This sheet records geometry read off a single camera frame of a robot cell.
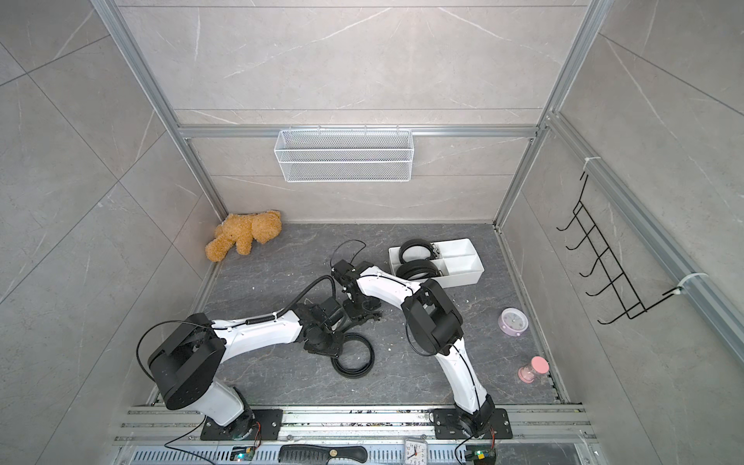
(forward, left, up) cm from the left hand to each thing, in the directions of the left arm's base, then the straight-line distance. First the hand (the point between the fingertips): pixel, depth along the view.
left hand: (342, 347), depth 86 cm
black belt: (-8, -2, +2) cm, 9 cm away
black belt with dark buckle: (+22, -24, +11) cm, 34 cm away
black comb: (-26, +8, -1) cm, 27 cm away
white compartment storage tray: (+28, -41, +4) cm, 50 cm away
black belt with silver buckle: (+31, -32, +7) cm, 45 cm away
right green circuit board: (-27, -36, -3) cm, 46 cm away
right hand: (+12, -7, 0) cm, 14 cm away
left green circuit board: (-25, +24, -1) cm, 35 cm away
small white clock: (-27, -19, +1) cm, 33 cm away
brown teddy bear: (+43, +39, +8) cm, 59 cm away
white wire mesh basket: (+58, -1, +29) cm, 65 cm away
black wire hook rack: (-1, -64, +31) cm, 71 cm away
